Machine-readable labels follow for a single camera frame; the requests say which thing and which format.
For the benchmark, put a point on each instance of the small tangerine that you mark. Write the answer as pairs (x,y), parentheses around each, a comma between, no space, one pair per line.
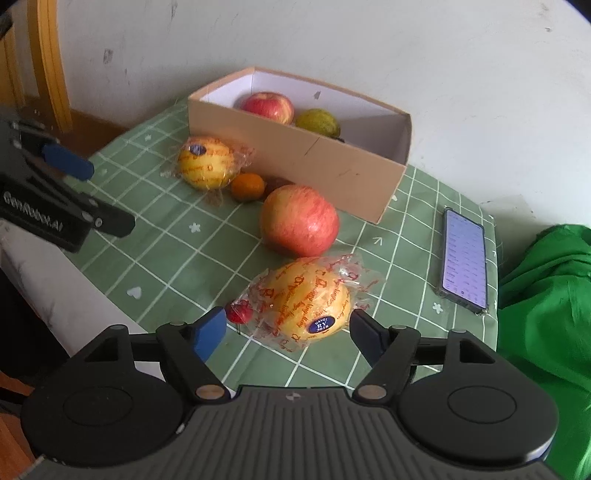
(247,187)

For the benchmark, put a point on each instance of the yellow wooden frame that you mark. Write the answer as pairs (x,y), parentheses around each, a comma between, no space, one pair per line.
(48,69)

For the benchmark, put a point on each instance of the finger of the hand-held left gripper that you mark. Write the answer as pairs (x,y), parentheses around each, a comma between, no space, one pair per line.
(69,161)
(115,224)

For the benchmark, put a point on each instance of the green checked tablecloth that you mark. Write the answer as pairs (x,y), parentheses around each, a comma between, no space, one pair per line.
(184,258)

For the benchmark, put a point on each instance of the red apple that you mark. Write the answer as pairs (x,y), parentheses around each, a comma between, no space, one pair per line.
(268,106)
(300,221)

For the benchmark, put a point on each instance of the brown cardboard box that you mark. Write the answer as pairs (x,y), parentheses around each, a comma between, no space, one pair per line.
(300,166)

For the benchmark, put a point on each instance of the smartphone with lit screen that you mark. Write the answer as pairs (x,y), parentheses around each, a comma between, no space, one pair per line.
(464,258)

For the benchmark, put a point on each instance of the plastic-wrapped orange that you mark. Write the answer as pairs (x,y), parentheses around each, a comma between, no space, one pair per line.
(304,300)
(205,164)

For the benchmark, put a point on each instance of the green pear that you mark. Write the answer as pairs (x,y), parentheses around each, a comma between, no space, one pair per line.
(316,121)

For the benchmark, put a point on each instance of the small red fruit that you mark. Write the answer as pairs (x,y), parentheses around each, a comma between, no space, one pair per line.
(240,313)

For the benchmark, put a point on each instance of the green cloth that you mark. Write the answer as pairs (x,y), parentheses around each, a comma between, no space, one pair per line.
(545,323)

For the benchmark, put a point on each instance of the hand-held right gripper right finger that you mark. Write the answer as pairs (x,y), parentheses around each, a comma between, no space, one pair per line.
(367,337)

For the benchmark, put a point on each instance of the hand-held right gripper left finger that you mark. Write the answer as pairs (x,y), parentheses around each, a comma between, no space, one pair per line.
(210,333)

